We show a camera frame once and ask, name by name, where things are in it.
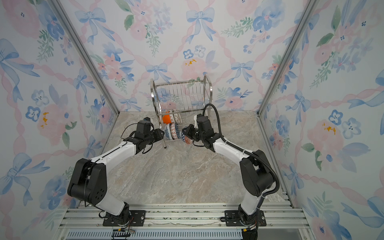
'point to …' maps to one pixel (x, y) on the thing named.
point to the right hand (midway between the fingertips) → (181, 128)
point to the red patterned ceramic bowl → (185, 138)
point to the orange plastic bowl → (166, 119)
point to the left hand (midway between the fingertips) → (163, 131)
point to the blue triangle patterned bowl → (174, 130)
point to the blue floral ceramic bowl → (167, 135)
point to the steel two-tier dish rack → (177, 103)
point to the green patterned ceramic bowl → (175, 117)
